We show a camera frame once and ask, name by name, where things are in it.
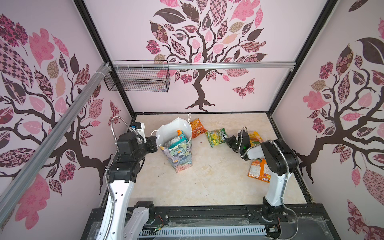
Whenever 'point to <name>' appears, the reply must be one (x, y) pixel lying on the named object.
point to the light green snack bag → (216, 137)
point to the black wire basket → (139, 80)
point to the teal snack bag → (176, 141)
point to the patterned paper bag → (174, 138)
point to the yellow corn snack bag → (255, 138)
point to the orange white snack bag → (179, 132)
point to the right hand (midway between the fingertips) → (225, 136)
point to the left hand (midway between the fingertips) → (157, 139)
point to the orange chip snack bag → (197, 128)
